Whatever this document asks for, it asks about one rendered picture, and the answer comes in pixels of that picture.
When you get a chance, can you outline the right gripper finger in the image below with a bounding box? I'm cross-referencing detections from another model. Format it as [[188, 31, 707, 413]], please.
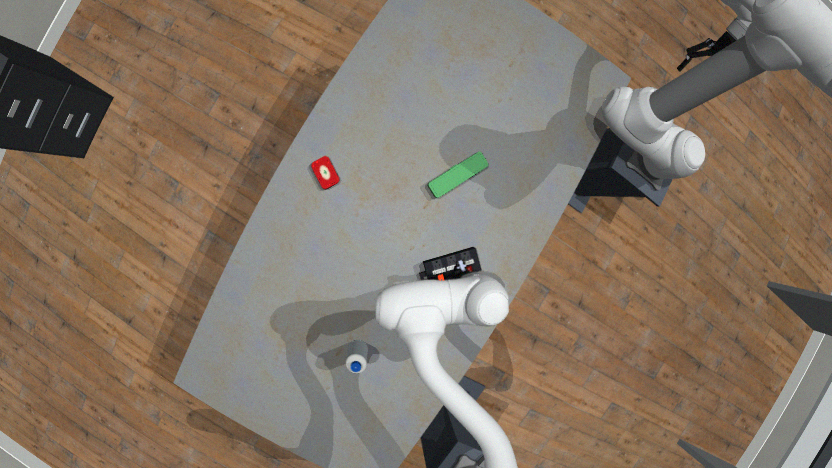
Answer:
[[677, 38, 719, 72]]

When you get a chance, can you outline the red rectangular tin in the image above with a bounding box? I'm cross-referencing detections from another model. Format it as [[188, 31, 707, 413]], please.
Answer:
[[311, 156, 339, 189]]

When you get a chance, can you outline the white bottle with blue cap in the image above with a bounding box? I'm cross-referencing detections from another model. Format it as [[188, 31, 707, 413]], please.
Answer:
[[346, 340, 368, 374]]

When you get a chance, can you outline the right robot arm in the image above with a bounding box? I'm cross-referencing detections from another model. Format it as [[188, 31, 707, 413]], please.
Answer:
[[601, 0, 832, 190]]

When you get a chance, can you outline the black power strip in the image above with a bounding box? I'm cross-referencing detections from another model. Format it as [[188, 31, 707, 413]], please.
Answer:
[[419, 247, 482, 280]]

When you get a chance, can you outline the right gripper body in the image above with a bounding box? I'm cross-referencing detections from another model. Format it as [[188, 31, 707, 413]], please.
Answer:
[[711, 31, 736, 52]]

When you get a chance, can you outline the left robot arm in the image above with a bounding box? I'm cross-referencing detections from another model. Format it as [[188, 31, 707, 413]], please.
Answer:
[[375, 272, 518, 468]]

